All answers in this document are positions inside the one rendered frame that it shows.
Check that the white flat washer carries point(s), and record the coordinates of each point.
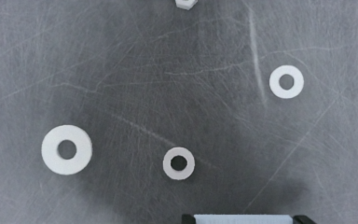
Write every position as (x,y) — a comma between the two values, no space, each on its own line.
(51,155)
(274,81)

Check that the light grey ring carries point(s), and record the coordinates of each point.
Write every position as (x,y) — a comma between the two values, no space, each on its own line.
(178,174)

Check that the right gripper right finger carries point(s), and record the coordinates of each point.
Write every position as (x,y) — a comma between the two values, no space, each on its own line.
(302,219)

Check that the light grey metal plate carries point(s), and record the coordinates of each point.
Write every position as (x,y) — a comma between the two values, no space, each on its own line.
(242,219)

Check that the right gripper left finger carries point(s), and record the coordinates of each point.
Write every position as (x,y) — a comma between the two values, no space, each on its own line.
(188,219)

